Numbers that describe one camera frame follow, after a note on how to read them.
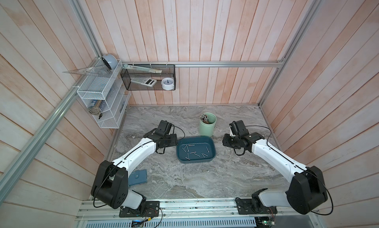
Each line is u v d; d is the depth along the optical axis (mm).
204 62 972
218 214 727
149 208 730
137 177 822
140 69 905
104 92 727
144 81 981
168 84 947
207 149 950
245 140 602
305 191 408
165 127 673
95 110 766
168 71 1006
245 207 731
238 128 660
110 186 419
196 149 957
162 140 623
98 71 860
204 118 901
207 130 952
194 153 928
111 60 839
